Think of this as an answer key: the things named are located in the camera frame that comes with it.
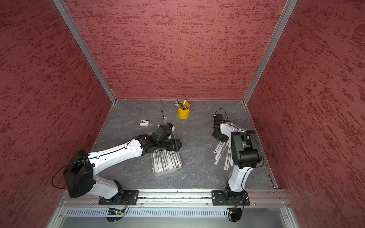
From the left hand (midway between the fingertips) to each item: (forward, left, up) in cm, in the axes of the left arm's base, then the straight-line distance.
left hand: (175, 147), depth 82 cm
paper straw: (-2, +13, -9) cm, 16 cm away
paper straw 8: (-3, +2, -10) cm, 11 cm away
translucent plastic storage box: (-5, -3, -8) cm, 10 cm away
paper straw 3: (-5, +9, -10) cm, 15 cm away
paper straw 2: (-6, +11, -10) cm, 16 cm away
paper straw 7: (-4, +3, -11) cm, 12 cm away
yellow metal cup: (+30, -5, -6) cm, 31 cm away
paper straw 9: (-2, 0, -10) cm, 10 cm away
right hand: (+12, -30, -11) cm, 34 cm away
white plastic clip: (+23, +25, -9) cm, 35 cm away
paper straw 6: (0, +6, -10) cm, 12 cm away
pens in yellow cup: (+30, -2, +4) cm, 30 cm away
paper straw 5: (-2, +7, -10) cm, 12 cm away
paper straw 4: (-4, +8, -11) cm, 14 cm away
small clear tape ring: (+29, +11, -11) cm, 33 cm away
